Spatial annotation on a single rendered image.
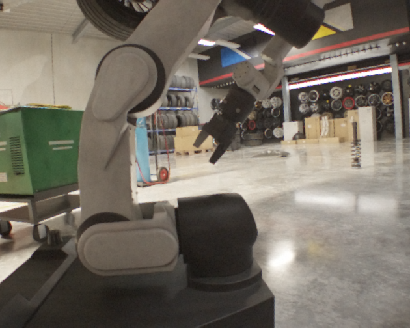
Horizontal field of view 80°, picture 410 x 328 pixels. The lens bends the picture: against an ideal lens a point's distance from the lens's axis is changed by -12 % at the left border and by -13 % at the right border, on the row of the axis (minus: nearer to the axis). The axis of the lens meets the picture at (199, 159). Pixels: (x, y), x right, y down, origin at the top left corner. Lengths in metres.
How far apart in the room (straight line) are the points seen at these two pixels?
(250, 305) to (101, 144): 0.42
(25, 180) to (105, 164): 1.09
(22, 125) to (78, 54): 9.35
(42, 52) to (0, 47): 1.33
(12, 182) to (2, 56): 8.81
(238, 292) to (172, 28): 0.56
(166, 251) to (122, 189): 0.16
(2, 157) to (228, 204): 1.43
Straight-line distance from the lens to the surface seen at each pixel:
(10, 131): 1.71
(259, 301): 0.57
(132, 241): 0.55
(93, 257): 0.58
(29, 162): 1.60
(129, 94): 0.53
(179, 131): 8.99
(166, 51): 0.59
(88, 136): 0.57
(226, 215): 0.59
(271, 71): 0.85
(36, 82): 10.26
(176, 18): 0.62
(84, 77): 10.71
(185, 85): 11.55
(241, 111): 0.77
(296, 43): 0.72
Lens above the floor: 0.49
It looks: 4 degrees down
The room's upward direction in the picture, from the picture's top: 5 degrees counter-clockwise
